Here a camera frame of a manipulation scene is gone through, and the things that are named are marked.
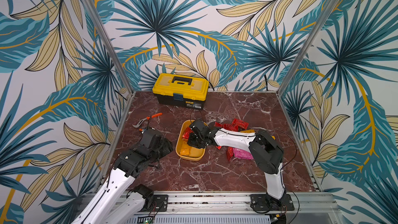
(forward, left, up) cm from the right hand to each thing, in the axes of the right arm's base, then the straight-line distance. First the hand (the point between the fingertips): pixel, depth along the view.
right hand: (187, 142), depth 89 cm
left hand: (-10, +8, +13) cm, 18 cm away
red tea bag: (+13, -34, -2) cm, 37 cm away
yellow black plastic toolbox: (+28, 0, +14) cm, 31 cm away
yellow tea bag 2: (+8, -38, -3) cm, 39 cm away
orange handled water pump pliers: (+20, +27, -2) cm, 33 cm away
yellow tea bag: (-4, +1, 0) cm, 5 cm away
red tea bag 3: (-2, -19, -3) cm, 19 cm away
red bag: (+6, 0, +1) cm, 6 cm away
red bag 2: (-7, -24, 0) cm, 25 cm away
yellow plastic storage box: (-7, -5, +1) cm, 9 cm away
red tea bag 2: (+11, -28, -1) cm, 30 cm away
